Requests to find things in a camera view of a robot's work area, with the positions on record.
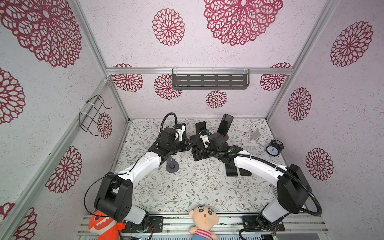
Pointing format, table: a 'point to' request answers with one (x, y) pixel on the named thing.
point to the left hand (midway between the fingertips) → (194, 145)
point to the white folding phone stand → (252, 141)
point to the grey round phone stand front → (172, 165)
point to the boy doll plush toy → (204, 219)
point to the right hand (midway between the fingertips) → (196, 148)
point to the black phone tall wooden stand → (225, 124)
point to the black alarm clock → (274, 148)
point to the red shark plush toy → (106, 228)
